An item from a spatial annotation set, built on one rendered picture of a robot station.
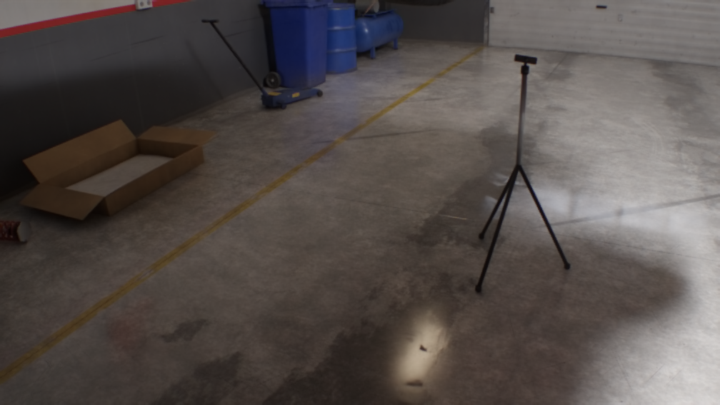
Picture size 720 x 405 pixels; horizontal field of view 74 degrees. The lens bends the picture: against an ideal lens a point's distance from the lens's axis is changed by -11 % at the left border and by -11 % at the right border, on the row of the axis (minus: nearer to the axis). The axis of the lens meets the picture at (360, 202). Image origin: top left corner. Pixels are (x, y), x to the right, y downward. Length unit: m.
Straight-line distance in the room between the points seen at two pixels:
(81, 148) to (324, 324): 2.75
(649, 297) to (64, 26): 4.38
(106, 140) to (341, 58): 3.54
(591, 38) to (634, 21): 0.72
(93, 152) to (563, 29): 7.18
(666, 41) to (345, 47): 4.97
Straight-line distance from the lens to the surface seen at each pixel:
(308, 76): 6.29
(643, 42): 9.15
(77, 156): 4.41
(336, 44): 7.03
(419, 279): 2.58
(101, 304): 2.75
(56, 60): 4.64
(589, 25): 9.12
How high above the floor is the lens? 1.42
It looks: 25 degrees down
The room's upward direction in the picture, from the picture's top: 2 degrees counter-clockwise
